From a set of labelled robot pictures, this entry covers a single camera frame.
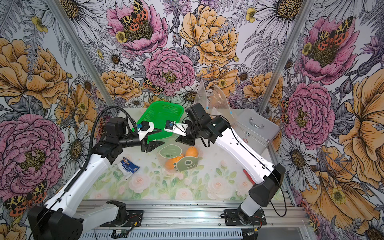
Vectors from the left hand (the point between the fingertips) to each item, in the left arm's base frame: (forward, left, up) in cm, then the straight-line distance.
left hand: (161, 139), depth 72 cm
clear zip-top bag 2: (-4, -11, -19) cm, 22 cm away
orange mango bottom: (-1, -1, -22) cm, 22 cm away
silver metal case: (+16, -51, -12) cm, 55 cm away
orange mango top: (+1, -14, -14) cm, 20 cm away
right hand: (0, -9, +1) cm, 9 cm away
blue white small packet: (-3, +23, -24) cm, 33 cm away
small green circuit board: (-33, +19, -27) cm, 47 cm away
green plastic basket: (+42, +13, -26) cm, 51 cm away
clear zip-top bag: (+28, -31, -5) cm, 42 cm away
